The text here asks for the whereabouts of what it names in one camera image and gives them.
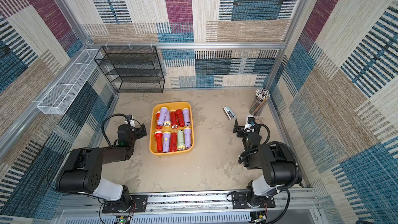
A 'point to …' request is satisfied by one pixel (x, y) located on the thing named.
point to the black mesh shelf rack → (132, 69)
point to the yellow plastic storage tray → (171, 106)
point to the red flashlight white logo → (158, 113)
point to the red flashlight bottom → (173, 146)
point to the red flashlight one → (180, 117)
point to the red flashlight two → (174, 120)
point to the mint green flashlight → (181, 144)
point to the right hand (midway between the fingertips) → (246, 121)
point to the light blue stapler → (228, 113)
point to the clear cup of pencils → (261, 95)
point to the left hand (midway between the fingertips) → (135, 125)
